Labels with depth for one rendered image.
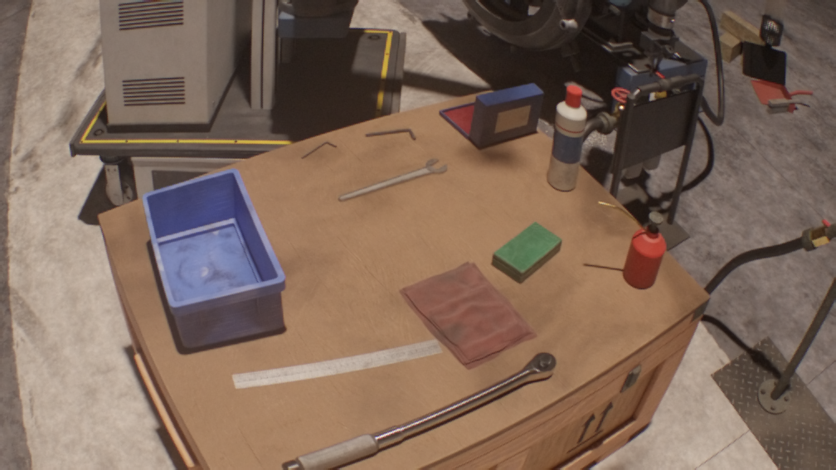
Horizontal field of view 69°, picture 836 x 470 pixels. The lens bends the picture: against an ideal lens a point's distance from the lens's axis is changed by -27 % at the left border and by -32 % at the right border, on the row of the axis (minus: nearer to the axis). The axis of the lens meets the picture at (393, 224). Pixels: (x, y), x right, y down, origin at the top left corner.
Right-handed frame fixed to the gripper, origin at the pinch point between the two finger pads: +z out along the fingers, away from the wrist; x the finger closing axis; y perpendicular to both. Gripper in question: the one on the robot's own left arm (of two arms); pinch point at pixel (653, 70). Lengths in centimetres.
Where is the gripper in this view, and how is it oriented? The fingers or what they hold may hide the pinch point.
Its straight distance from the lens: 225.6
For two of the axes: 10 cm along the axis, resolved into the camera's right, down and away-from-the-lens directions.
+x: 8.6, -3.0, 4.1
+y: 5.1, 5.7, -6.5
